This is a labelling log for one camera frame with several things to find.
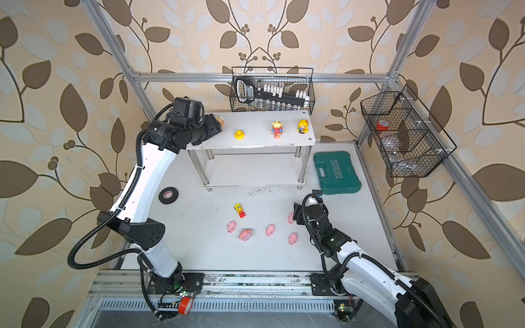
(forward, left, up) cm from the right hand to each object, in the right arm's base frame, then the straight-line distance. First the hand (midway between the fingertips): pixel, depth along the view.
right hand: (302, 205), depth 85 cm
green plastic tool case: (+20, -20, -5) cm, 29 cm away
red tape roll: (+22, -33, +24) cm, 46 cm away
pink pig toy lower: (-11, +5, -9) cm, 14 cm away
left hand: (+17, +33, +31) cm, 48 cm away
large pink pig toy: (-10, +24, -5) cm, 27 cm away
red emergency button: (-33, +43, -5) cm, 54 cm away
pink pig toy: (-5, +30, -8) cm, 32 cm away
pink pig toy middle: (-7, +14, -8) cm, 18 cm away
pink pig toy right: (-3, +5, -8) cm, 10 cm away
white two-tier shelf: (+11, +18, +23) cm, 31 cm away
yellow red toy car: (+3, +28, -8) cm, 29 cm away
